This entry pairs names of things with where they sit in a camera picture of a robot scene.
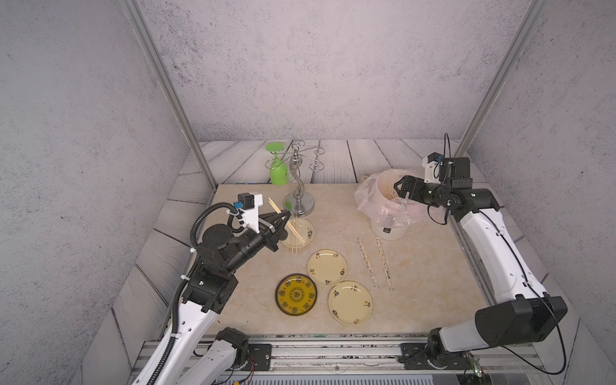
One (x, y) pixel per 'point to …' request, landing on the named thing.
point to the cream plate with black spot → (305, 231)
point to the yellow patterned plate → (296, 294)
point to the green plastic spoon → (278, 171)
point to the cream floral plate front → (350, 302)
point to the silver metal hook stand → (297, 204)
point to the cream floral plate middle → (326, 268)
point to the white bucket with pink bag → (388, 212)
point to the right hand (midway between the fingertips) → (407, 186)
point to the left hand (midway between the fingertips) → (292, 215)
